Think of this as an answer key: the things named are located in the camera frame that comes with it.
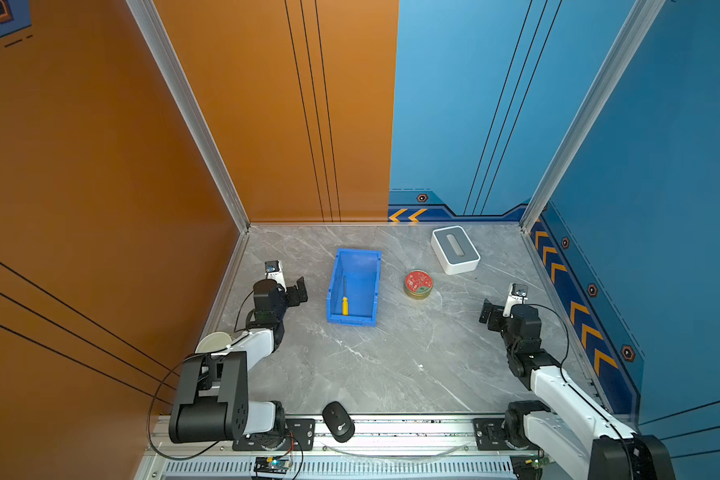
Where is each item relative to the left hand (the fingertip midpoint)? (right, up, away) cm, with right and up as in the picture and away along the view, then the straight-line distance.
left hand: (288, 277), depth 91 cm
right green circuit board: (+63, -43, -21) cm, 79 cm away
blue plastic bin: (+19, -5, +12) cm, 23 cm away
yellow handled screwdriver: (+17, -10, +4) cm, 20 cm away
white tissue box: (+56, +8, +14) cm, 58 cm away
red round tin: (+41, -3, +8) cm, 42 cm away
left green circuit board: (+2, -43, -21) cm, 48 cm away
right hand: (+63, -7, -5) cm, 64 cm away
